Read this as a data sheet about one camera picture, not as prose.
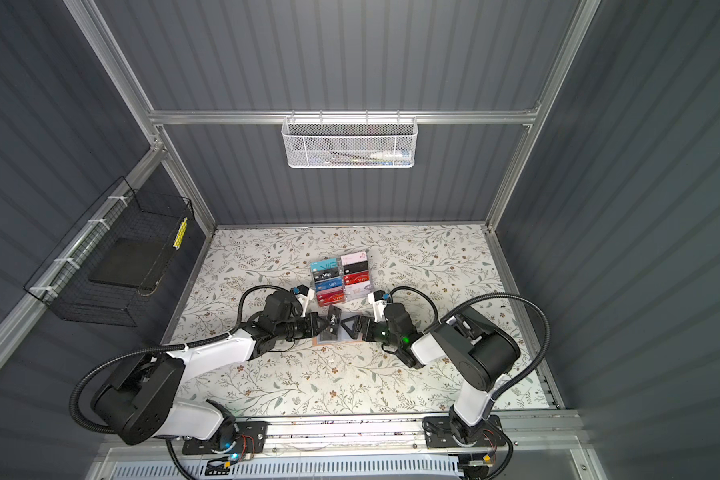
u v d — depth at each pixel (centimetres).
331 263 98
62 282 61
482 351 49
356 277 99
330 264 98
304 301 82
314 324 77
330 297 96
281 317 70
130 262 71
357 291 98
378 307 84
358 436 75
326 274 96
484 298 51
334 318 89
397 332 73
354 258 99
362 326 81
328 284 96
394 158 87
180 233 83
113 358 42
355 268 98
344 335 91
